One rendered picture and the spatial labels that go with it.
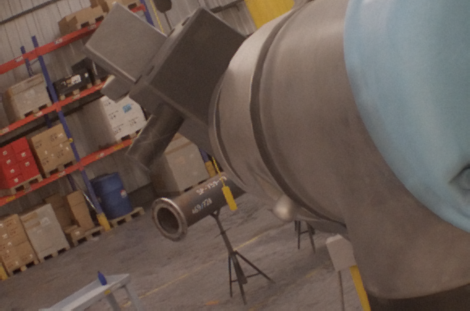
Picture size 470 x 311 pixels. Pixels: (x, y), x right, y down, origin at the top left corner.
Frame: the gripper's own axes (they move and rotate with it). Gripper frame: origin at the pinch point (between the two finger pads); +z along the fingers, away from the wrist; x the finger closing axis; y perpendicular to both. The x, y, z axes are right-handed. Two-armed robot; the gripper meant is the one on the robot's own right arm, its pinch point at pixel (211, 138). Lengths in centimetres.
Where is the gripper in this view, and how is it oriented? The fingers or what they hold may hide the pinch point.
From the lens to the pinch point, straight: 52.0
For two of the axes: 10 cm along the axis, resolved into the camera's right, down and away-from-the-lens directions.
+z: -2.8, 0.5, 9.6
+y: -5.3, 8.2, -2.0
